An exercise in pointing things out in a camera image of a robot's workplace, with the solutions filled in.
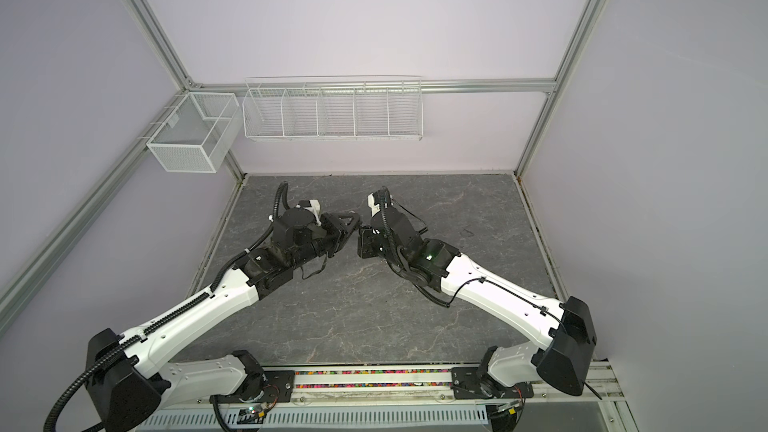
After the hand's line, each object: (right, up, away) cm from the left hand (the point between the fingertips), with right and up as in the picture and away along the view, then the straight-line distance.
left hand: (363, 224), depth 72 cm
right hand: (-1, -2, 0) cm, 3 cm away
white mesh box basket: (-59, +28, +27) cm, 71 cm away
